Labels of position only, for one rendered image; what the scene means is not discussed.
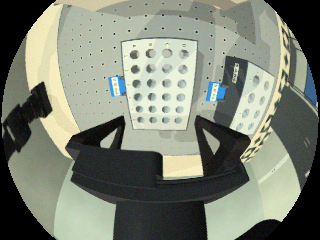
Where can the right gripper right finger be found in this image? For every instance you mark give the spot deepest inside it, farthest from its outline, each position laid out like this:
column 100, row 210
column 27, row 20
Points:
column 232, row 144

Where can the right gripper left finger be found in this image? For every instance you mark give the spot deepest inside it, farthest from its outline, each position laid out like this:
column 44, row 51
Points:
column 95, row 135

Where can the white box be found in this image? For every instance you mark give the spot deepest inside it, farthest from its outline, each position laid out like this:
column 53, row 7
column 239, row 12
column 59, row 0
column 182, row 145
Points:
column 94, row 5

